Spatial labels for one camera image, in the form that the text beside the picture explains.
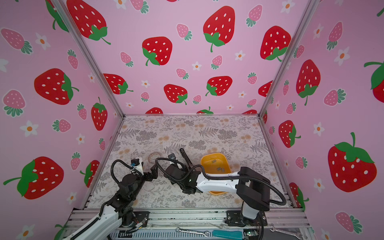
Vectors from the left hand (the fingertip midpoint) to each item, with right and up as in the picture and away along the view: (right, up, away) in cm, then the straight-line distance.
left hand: (150, 163), depth 82 cm
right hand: (+12, -3, -1) cm, 13 cm away
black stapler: (+21, -2, +11) cm, 24 cm away
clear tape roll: (-4, 0, +16) cm, 16 cm away
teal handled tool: (+43, -32, -12) cm, 55 cm away
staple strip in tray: (+40, -6, +10) cm, 42 cm away
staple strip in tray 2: (+37, -2, +13) cm, 39 cm away
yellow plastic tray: (+38, -3, +13) cm, 40 cm away
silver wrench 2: (+74, -32, -12) cm, 82 cm away
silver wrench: (+30, -31, -12) cm, 44 cm away
